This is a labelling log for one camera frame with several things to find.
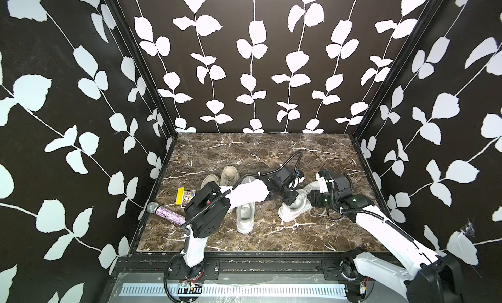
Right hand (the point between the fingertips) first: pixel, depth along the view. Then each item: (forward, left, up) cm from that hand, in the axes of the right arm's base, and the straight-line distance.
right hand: (309, 192), depth 83 cm
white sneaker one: (-5, +3, -3) cm, 6 cm away
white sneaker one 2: (-8, +28, -7) cm, 30 cm away
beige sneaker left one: (+11, +47, -6) cm, 49 cm away
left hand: (+1, +5, -3) cm, 6 cm away
